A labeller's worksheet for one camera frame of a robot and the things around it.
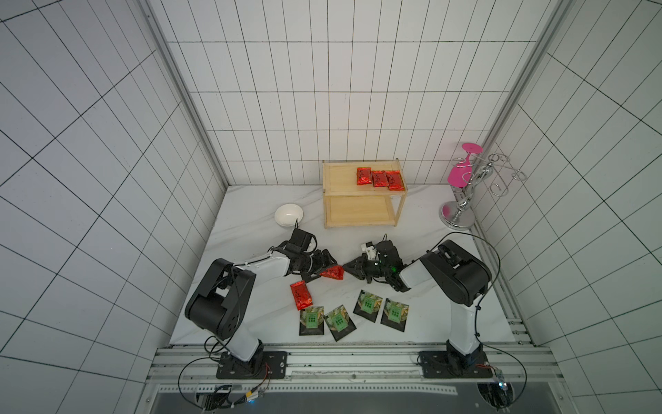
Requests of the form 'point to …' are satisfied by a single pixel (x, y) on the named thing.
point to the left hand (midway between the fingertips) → (327, 271)
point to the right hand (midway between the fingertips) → (336, 270)
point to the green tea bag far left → (311, 321)
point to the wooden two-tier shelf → (347, 204)
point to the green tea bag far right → (395, 315)
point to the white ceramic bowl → (287, 214)
